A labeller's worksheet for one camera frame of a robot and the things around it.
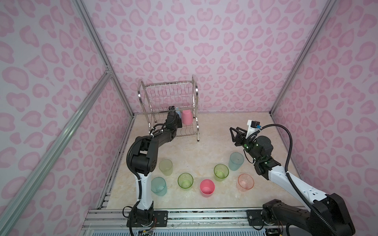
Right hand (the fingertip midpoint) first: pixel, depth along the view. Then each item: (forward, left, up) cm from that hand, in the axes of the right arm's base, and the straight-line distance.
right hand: (233, 127), depth 77 cm
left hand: (+21, +33, -13) cm, 41 cm away
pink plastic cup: (+20, +26, -14) cm, 35 cm away
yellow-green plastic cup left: (-11, +38, -25) cm, 47 cm away
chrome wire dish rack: (+40, +51, -14) cm, 66 cm away
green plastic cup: (-13, +5, -26) cm, 29 cm away
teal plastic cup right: (-7, -5, -23) cm, 25 cm away
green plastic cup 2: (-20, +26, -25) cm, 41 cm away
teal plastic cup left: (-23, +40, -24) cm, 52 cm away
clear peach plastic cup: (-19, -9, -26) cm, 33 cm away
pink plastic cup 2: (-23, +13, -25) cm, 36 cm away
